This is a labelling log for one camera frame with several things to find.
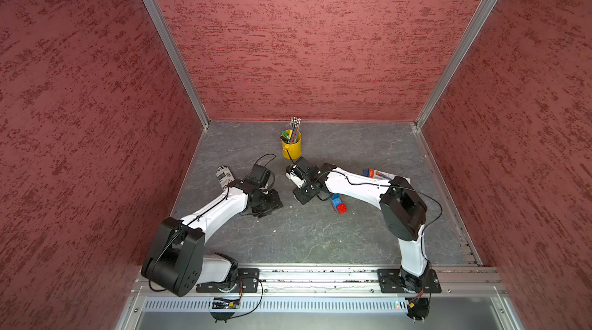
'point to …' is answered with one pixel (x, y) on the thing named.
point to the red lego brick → (341, 208)
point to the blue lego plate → (336, 200)
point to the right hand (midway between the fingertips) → (302, 198)
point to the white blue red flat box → (378, 174)
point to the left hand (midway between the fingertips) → (277, 212)
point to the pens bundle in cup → (290, 136)
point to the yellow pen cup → (292, 151)
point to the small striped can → (224, 176)
